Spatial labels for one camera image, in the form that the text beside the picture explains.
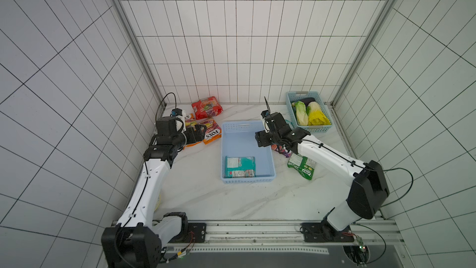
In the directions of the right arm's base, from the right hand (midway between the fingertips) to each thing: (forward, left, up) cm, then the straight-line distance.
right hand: (255, 135), depth 85 cm
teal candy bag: (-10, +7, -14) cm, 19 cm away
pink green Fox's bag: (+17, +38, -13) cm, 44 cm away
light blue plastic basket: (+8, +9, -17) cm, 21 cm away
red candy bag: (+26, +30, -10) cm, 41 cm away
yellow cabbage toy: (+20, -34, -7) cm, 40 cm away
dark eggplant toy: (+37, -33, -11) cm, 50 cm away
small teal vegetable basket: (+27, -31, -9) cm, 43 cm away
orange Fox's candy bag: (+11, +24, -14) cm, 30 cm away
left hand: (-4, +27, +6) cm, 28 cm away
